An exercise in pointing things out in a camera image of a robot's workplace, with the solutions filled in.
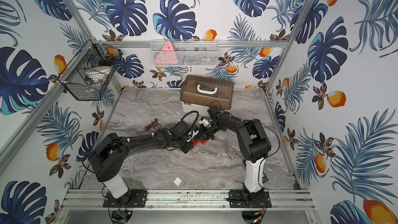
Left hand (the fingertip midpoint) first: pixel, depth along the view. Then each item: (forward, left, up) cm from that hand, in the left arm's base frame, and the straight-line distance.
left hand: (191, 143), depth 88 cm
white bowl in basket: (+21, +50, +30) cm, 62 cm away
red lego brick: (+1, -2, -1) cm, 3 cm away
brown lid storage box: (+24, -2, +16) cm, 29 cm away
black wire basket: (+41, +64, +27) cm, 81 cm away
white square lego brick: (-19, +5, -3) cm, 20 cm away
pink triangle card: (+38, +18, +30) cm, 51 cm away
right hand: (+3, -3, -1) cm, 4 cm away
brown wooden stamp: (+13, +25, -3) cm, 29 cm away
